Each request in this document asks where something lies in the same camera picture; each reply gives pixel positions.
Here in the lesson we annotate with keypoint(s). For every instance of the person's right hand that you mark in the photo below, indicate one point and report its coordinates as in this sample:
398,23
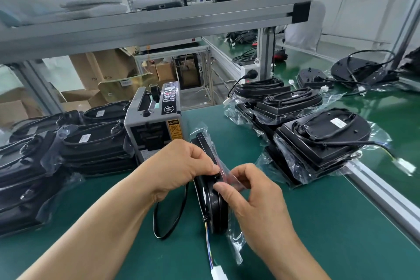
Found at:
262,217

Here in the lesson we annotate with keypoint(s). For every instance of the person's left hand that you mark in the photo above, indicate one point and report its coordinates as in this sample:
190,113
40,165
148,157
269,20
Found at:
174,171

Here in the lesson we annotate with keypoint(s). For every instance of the group of bagged black lamps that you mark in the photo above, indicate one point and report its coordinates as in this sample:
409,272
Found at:
308,132

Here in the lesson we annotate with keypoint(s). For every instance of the unbagged black lamps with cables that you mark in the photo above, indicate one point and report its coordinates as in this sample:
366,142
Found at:
367,70

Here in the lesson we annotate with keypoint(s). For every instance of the person's left forearm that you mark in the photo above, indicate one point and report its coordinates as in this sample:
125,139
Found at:
85,240

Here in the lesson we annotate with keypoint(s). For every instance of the person's right forearm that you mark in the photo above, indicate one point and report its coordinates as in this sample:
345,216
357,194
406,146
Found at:
298,268

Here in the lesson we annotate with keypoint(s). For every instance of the grey tape dispenser machine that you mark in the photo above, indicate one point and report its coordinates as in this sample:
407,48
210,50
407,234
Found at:
148,125

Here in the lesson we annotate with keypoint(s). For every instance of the white power socket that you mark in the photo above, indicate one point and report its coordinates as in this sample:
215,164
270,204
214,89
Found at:
252,74

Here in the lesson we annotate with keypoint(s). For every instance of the grey metal shelf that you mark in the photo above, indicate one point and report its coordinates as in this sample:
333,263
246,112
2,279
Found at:
151,24

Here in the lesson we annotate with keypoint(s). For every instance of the black phone on shelf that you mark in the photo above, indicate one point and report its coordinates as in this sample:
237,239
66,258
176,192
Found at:
163,5

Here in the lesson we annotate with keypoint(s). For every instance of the white flat scale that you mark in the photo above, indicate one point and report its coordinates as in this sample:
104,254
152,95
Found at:
95,7

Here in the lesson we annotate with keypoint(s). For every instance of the aluminium table edge rail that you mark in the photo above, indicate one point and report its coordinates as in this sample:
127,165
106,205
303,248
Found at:
387,198

